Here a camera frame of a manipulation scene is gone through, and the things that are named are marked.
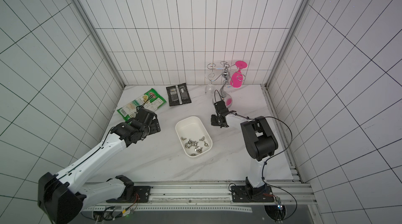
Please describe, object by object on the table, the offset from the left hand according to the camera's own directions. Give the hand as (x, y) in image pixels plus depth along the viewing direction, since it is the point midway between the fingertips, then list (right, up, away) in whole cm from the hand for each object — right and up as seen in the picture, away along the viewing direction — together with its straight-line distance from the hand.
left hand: (149, 129), depth 81 cm
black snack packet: (+10, +19, +30) cm, 37 cm away
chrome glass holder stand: (+43, +30, +8) cm, 53 cm away
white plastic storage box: (+24, -8, +9) cm, 27 cm away
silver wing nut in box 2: (+21, -10, +8) cm, 25 cm away
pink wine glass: (+50, +29, +17) cm, 61 cm away
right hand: (+33, +2, +19) cm, 38 cm away
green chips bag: (-10, +15, +30) cm, 35 cm away
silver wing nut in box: (+17, -8, +10) cm, 21 cm away
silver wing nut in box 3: (+30, -10, +9) cm, 33 cm away
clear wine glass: (+32, +22, +12) cm, 41 cm away
